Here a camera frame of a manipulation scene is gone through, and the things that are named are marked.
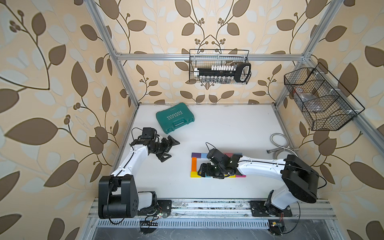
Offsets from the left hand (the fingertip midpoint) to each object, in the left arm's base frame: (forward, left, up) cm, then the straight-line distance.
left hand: (173, 146), depth 83 cm
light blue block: (+2, -40, -11) cm, 41 cm away
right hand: (-12, -17, -9) cm, 23 cm away
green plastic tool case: (+28, +3, -8) cm, 29 cm away
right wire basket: (+11, -77, +23) cm, 81 cm away
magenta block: (-12, -40, -11) cm, 43 cm away
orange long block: (-5, -12, -12) cm, 18 cm away
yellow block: (-12, -12, -10) cm, 20 cm away
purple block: (0, -13, -11) cm, 17 cm away
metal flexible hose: (+11, -71, -12) cm, 72 cm away
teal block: (-17, -19, 0) cm, 25 cm away
